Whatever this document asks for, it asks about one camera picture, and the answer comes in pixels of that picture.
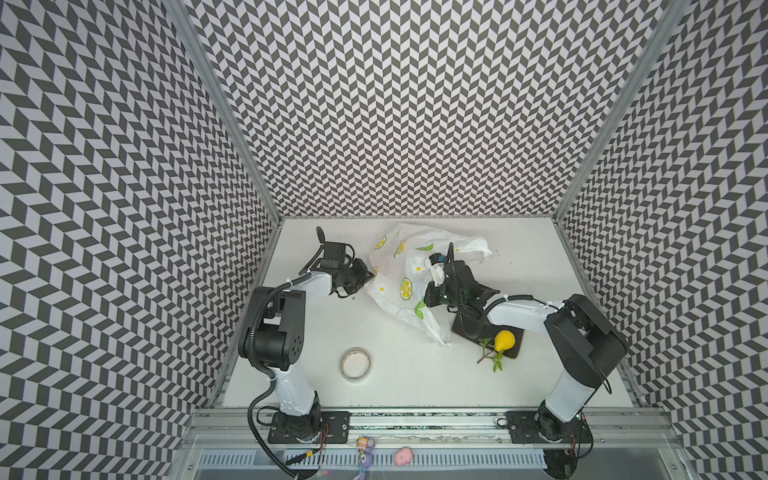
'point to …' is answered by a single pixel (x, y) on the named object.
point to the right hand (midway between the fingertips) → (415, 296)
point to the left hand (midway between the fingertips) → (375, 273)
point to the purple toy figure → (365, 455)
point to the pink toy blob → (403, 456)
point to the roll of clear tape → (355, 363)
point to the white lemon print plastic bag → (399, 256)
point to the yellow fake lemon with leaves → (503, 341)
